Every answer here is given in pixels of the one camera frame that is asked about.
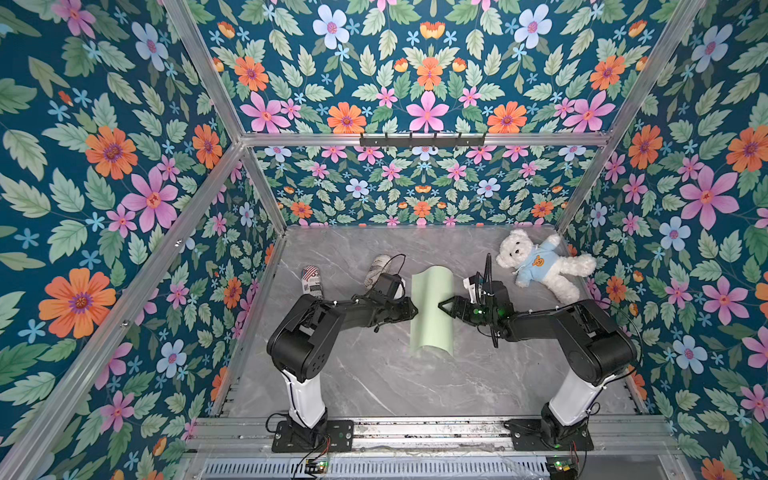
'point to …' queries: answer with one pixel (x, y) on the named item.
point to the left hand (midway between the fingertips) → (418, 313)
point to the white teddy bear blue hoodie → (542, 262)
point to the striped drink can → (311, 281)
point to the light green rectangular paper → (431, 325)
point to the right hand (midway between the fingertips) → (447, 308)
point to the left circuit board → (315, 466)
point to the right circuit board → (562, 467)
